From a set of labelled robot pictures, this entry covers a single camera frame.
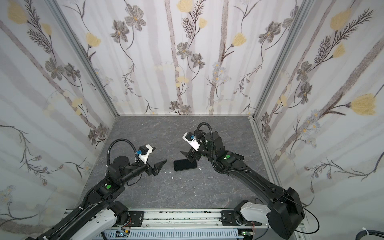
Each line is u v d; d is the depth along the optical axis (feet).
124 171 1.87
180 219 2.46
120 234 2.39
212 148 1.84
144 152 1.92
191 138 2.03
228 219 2.40
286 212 1.29
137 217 2.41
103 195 1.71
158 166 2.09
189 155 2.16
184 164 3.07
